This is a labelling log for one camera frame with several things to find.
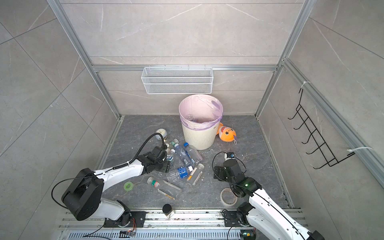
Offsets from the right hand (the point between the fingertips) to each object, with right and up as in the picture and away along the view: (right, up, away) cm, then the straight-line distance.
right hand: (220, 167), depth 82 cm
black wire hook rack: (+40, +15, -19) cm, 47 cm away
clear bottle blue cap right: (-16, +6, +16) cm, 23 cm away
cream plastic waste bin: (-10, +15, +7) cm, 19 cm away
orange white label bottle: (-14, -5, +2) cm, 15 cm away
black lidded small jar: (-27, -16, -14) cm, 34 cm away
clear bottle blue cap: (-18, +6, +11) cm, 22 cm away
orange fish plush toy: (+6, +19, +16) cm, 25 cm away
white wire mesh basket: (-27, +55, +19) cm, 64 cm away
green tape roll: (-52, -11, +2) cm, 54 cm away
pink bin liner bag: (-11, +33, +18) cm, 39 cm away
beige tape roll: (+1, -18, -4) cm, 18 cm away
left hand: (-33, +2, +8) cm, 33 cm away
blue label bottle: (-21, -3, +2) cm, 22 cm away
